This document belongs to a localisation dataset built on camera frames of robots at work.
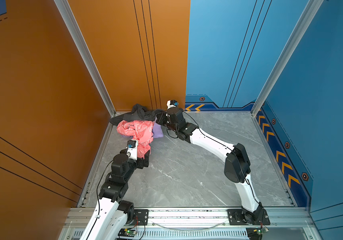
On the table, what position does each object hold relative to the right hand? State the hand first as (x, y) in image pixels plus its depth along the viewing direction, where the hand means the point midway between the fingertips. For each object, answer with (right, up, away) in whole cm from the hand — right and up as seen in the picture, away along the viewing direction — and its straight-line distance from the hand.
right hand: (154, 114), depth 83 cm
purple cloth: (+1, -9, +5) cm, 11 cm away
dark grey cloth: (-12, +2, +15) cm, 19 cm away
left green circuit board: (-11, -57, -12) cm, 60 cm away
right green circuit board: (+52, -56, -13) cm, 78 cm away
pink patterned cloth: (-8, -9, +4) cm, 13 cm away
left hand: (-6, -18, -7) cm, 20 cm away
